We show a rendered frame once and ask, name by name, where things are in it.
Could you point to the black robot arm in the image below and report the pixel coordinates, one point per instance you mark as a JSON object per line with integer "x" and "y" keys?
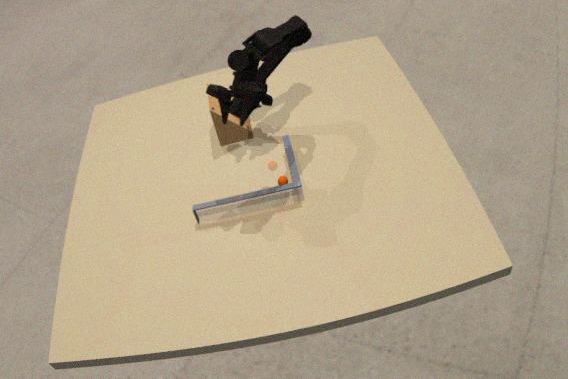
{"x": 274, "y": 44}

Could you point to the clear l-shaped low wall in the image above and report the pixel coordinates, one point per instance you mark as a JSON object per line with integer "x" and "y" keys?
{"x": 250, "y": 205}

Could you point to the grey l-shaped low wall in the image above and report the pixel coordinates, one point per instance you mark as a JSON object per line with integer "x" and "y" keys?
{"x": 295, "y": 175}

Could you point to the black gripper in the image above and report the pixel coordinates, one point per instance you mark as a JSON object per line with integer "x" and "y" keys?
{"x": 224, "y": 96}

